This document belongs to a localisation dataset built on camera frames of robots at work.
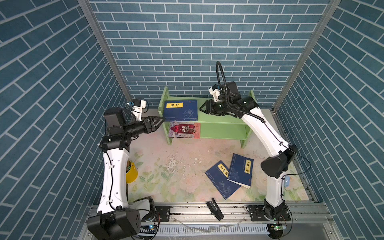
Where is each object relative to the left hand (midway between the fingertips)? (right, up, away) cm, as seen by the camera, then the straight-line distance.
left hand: (162, 119), depth 67 cm
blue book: (+7, +5, +13) cm, 16 cm away
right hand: (+17, +6, +9) cm, 21 cm away
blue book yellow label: (+7, +1, +10) cm, 13 cm away
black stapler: (+25, -45, +8) cm, 52 cm away
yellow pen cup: (-19, -28, +12) cm, 36 cm away
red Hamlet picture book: (+7, -6, +25) cm, 27 cm away
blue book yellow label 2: (+41, -30, +20) cm, 55 cm away
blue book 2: (+28, -32, +20) cm, 47 cm away
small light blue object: (+66, -35, +15) cm, 76 cm away
